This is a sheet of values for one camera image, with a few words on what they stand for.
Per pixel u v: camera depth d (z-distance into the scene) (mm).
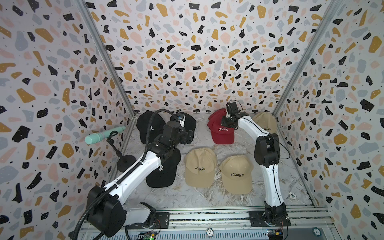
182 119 680
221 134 1038
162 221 735
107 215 381
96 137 635
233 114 814
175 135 595
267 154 618
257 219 734
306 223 756
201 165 872
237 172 835
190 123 1096
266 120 1067
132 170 459
